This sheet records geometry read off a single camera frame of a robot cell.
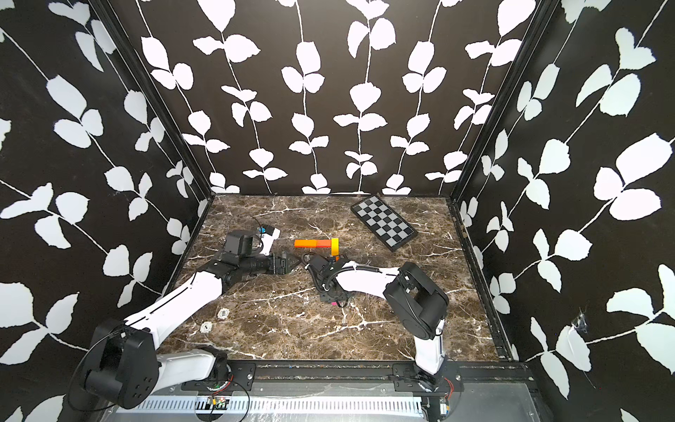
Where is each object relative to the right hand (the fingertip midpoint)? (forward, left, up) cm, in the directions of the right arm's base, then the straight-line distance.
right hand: (328, 293), depth 90 cm
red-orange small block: (+21, +3, -1) cm, 22 cm away
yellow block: (+20, -1, -1) cm, 20 cm away
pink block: (-8, -3, +11) cm, 14 cm away
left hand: (+6, +11, +15) cm, 19 cm away
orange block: (+21, +10, 0) cm, 24 cm away
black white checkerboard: (+29, -24, +1) cm, 37 cm away
